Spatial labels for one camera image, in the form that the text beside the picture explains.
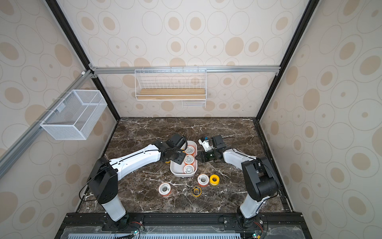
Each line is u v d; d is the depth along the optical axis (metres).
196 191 0.83
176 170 0.90
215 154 0.74
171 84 0.99
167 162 0.94
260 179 0.47
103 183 0.45
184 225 0.73
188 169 0.91
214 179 0.87
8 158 0.51
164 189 0.84
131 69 0.90
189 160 0.94
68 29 0.74
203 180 0.87
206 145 0.85
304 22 0.72
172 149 0.64
